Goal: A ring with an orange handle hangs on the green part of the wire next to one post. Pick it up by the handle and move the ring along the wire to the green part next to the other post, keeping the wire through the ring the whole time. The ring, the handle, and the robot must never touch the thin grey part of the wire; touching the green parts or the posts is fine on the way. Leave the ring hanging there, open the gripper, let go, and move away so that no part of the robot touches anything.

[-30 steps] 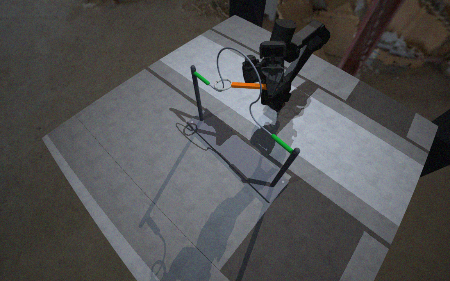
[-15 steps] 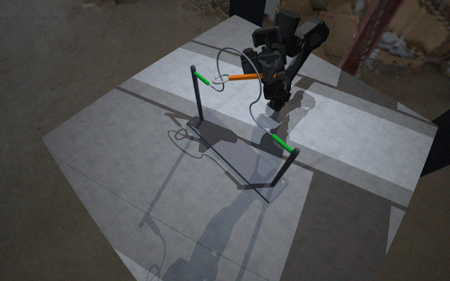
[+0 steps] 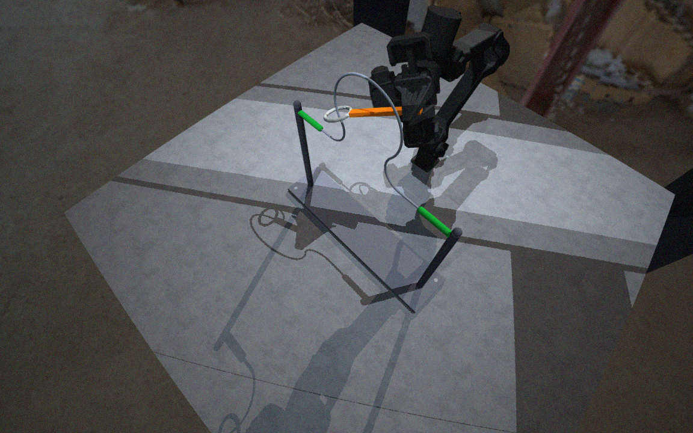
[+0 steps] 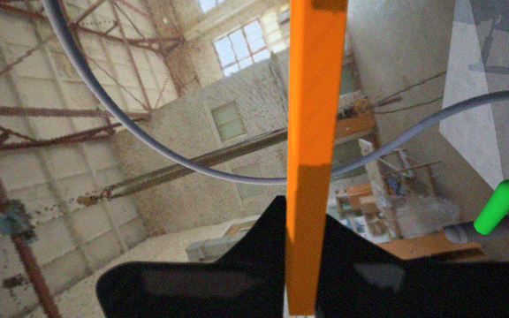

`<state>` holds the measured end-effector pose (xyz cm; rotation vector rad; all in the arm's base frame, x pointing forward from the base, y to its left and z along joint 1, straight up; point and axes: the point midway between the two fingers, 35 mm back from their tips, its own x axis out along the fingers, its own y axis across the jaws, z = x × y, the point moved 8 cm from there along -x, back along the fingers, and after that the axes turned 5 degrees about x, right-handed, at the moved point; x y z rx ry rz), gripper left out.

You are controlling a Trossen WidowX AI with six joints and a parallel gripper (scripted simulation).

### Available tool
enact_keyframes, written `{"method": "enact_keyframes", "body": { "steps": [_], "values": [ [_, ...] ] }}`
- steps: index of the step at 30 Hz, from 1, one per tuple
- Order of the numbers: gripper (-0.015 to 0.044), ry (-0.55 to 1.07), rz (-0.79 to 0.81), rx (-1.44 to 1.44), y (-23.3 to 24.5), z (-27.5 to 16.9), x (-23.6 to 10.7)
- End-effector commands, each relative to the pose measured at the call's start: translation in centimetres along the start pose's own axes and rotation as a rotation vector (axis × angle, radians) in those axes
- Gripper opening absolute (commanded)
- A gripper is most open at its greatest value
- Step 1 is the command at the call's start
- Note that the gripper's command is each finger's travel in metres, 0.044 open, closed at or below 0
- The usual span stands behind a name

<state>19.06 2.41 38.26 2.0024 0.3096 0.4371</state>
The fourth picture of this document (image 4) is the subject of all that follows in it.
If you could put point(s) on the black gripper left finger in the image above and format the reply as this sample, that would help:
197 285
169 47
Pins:
248 281

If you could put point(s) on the orange handle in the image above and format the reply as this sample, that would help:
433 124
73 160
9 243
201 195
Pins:
317 36

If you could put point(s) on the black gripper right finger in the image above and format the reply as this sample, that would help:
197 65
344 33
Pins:
358 279

